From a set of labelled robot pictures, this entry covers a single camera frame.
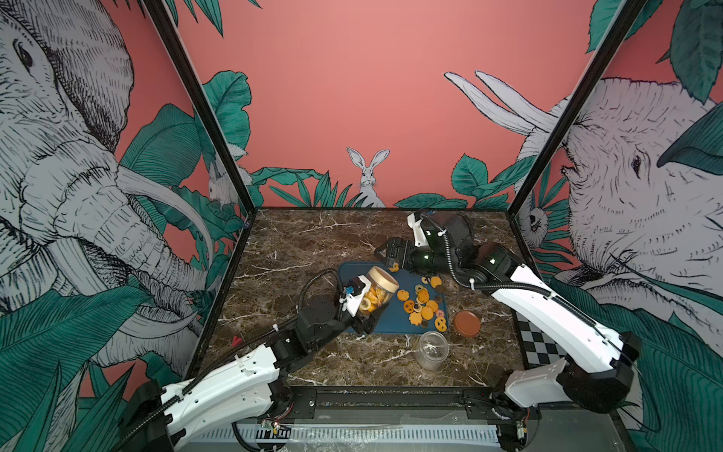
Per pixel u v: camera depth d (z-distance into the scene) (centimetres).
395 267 57
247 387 49
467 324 88
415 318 89
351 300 59
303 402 73
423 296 93
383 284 66
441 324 88
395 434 70
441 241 46
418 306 91
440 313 90
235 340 86
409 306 91
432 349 84
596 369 40
